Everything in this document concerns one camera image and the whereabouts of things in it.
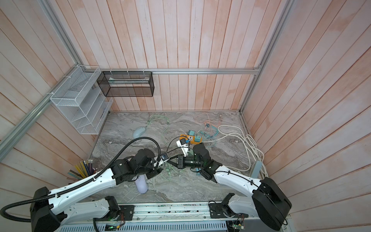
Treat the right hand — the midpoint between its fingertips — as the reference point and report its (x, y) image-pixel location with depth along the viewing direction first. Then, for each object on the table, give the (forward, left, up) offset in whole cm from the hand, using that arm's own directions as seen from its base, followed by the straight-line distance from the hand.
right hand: (168, 161), depth 73 cm
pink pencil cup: (-4, +47, -5) cm, 47 cm away
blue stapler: (+3, -52, -16) cm, 55 cm away
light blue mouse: (+30, +26, -16) cm, 43 cm away
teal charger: (+31, -13, -16) cm, 37 cm away
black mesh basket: (+57, +35, +8) cm, 67 cm away
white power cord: (+35, -45, -19) cm, 60 cm away
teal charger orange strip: (+22, -17, -11) cm, 30 cm away
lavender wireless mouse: (-7, +16, -16) cm, 24 cm away
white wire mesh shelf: (+28, +49, +17) cm, 59 cm away
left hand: (0, +6, -5) cm, 8 cm away
